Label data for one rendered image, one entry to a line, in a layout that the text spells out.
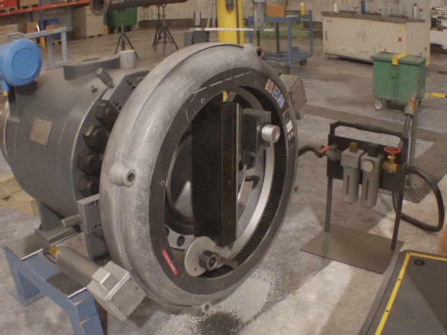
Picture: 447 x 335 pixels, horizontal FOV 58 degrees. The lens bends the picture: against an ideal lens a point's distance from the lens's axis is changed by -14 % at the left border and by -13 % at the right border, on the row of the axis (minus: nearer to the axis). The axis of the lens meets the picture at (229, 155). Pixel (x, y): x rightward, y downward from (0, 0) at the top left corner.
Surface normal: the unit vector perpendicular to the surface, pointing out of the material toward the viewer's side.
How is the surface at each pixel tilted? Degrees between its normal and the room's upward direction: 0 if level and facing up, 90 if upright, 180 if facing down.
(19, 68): 90
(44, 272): 0
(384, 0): 90
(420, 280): 0
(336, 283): 0
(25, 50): 90
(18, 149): 80
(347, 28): 90
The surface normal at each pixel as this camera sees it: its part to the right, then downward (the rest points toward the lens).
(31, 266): -0.04, -0.94
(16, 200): -0.40, 0.32
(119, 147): -0.54, -0.22
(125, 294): 0.79, 0.18
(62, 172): -0.62, 0.15
